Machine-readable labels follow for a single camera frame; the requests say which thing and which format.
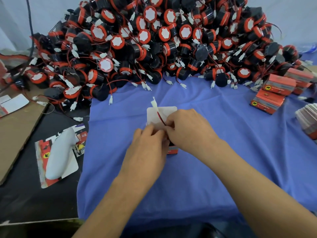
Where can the person's right forearm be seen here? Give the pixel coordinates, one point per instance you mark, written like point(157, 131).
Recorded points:
point(267, 190)

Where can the person's left forearm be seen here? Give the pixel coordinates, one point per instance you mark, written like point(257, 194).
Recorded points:
point(106, 213)

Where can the person's right hand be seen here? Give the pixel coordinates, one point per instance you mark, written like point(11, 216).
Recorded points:
point(193, 131)

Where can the stack of box blanks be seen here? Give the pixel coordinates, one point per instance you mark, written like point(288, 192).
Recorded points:
point(308, 121)

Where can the pile of black red buzzers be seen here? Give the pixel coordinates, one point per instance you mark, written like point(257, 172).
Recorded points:
point(158, 37)

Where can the person's left hand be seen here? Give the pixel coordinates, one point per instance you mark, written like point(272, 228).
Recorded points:
point(146, 158)

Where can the brown cardboard piece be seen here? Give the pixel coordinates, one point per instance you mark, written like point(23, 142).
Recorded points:
point(15, 136)

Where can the blue table cloth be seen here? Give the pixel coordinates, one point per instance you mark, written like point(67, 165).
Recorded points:
point(257, 161)

